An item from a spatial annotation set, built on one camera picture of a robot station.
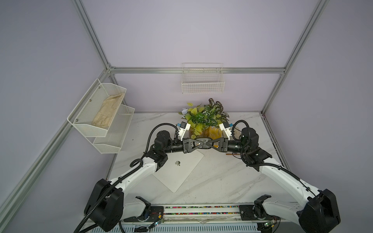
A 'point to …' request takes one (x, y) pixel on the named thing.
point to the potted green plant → (211, 114)
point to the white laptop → (178, 168)
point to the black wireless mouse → (205, 140)
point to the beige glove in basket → (104, 116)
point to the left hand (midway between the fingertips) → (201, 145)
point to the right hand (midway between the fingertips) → (208, 145)
